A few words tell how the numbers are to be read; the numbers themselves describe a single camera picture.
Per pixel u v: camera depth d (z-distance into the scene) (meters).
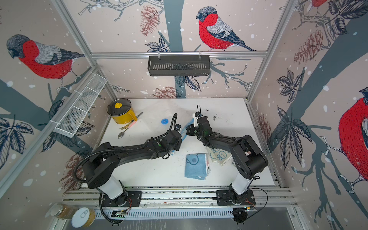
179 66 1.05
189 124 0.88
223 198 0.73
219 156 0.87
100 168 0.44
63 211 0.63
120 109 1.06
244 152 0.48
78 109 0.76
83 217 0.65
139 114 1.10
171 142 0.67
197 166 0.83
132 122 1.06
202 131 0.73
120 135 1.00
